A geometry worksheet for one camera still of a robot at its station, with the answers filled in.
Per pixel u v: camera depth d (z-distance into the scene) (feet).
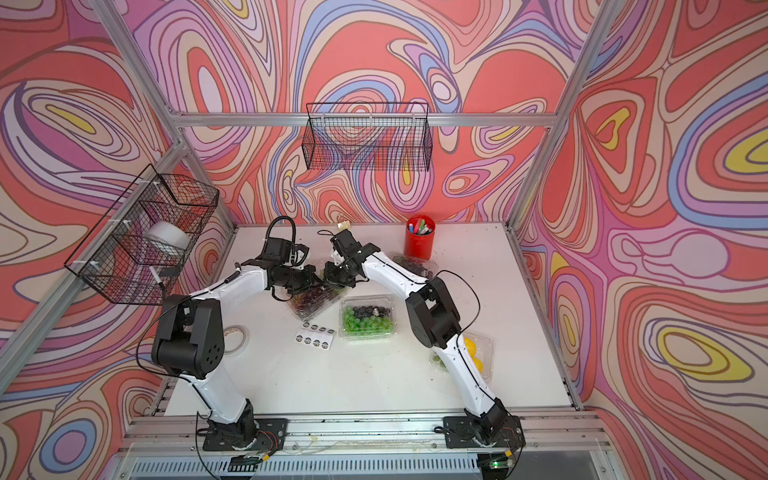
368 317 2.93
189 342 1.58
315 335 2.96
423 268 3.27
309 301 3.02
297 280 2.69
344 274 2.70
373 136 3.15
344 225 3.88
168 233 2.42
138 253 2.59
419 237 3.34
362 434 2.46
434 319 1.91
